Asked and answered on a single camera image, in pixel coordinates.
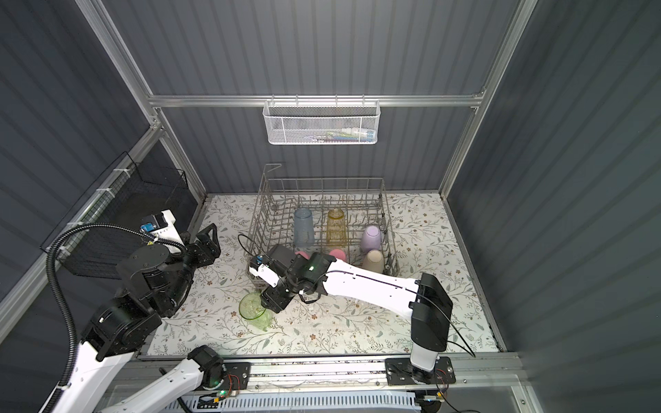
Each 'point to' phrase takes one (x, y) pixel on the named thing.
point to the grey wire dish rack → (346, 218)
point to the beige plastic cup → (373, 261)
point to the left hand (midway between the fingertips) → (203, 232)
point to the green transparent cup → (252, 308)
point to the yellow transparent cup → (336, 233)
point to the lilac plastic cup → (371, 239)
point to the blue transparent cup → (304, 228)
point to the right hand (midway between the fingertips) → (270, 297)
